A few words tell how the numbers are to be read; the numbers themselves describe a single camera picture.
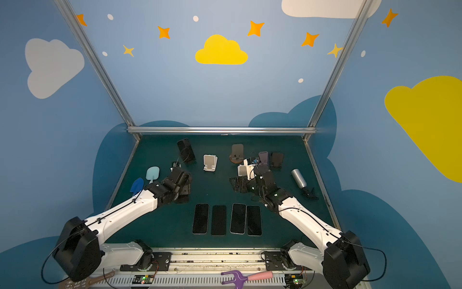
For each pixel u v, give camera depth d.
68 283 0.69
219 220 0.86
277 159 1.05
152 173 1.02
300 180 0.98
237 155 1.07
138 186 0.96
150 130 1.19
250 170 0.73
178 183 0.65
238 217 0.86
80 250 0.40
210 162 1.02
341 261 0.40
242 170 1.02
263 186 0.61
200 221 0.85
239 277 0.71
